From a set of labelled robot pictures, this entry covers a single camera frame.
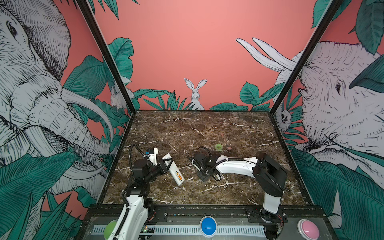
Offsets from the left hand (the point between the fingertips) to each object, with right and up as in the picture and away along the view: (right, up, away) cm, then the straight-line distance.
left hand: (172, 158), depth 79 cm
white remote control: (+1, -6, 0) cm, 6 cm away
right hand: (+16, -10, +8) cm, 20 cm away
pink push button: (+67, -32, -9) cm, 74 cm away
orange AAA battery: (+4, -10, +1) cm, 10 cm away
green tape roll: (+28, +3, +20) cm, 35 cm away
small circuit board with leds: (-10, -32, -8) cm, 35 cm away
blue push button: (+19, -31, -8) cm, 37 cm away
